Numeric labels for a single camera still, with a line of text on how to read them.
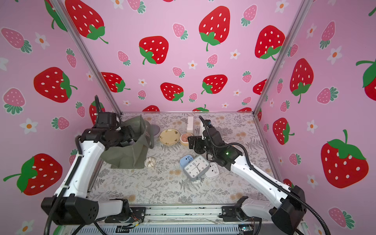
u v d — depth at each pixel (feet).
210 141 1.73
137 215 2.41
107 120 1.85
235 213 2.17
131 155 2.58
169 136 3.43
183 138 3.32
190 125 3.52
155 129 3.46
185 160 2.97
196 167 2.75
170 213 2.47
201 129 3.46
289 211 1.24
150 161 2.98
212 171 2.81
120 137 2.19
